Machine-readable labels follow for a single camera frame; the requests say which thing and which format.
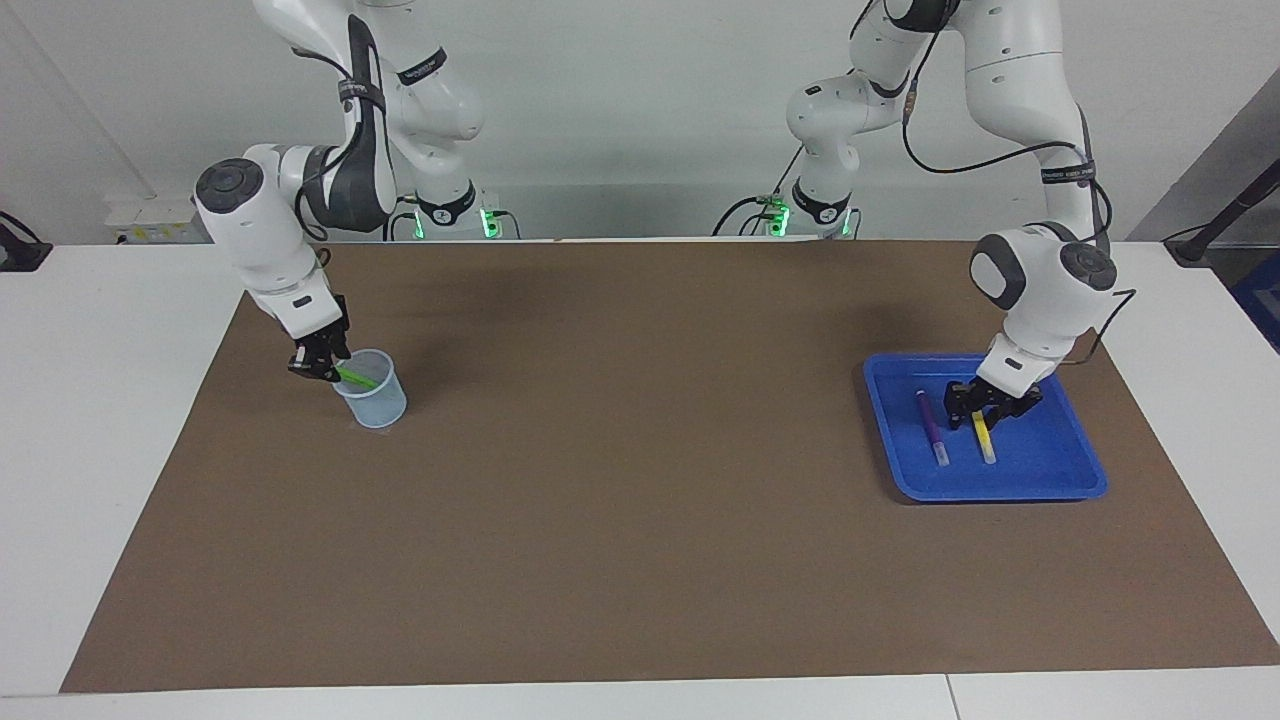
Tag purple marker pen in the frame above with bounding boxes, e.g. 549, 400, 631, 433
914, 390, 951, 468

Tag blue plastic tray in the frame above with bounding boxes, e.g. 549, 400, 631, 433
862, 352, 1109, 503

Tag clear plastic cup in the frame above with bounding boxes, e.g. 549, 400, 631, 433
331, 348, 408, 430

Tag black stand pole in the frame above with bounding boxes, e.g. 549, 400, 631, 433
1165, 158, 1280, 267

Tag blue crate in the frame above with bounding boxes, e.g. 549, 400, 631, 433
1228, 250, 1280, 353

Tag brown table mat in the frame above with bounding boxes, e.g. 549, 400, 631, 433
60, 238, 1280, 694

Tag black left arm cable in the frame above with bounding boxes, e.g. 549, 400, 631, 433
898, 0, 1140, 367

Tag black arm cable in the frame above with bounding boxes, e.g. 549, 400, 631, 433
898, 0, 1140, 367
288, 40, 403, 243

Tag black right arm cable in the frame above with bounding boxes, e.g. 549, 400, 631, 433
288, 40, 403, 243

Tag black right base cable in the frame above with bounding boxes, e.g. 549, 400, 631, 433
383, 195, 521, 241

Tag black base cable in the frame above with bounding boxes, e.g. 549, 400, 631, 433
383, 195, 521, 241
712, 150, 806, 238

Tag black left base cable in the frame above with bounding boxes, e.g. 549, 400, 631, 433
712, 150, 806, 238

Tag black clamp mount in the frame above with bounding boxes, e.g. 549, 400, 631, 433
0, 210, 53, 273

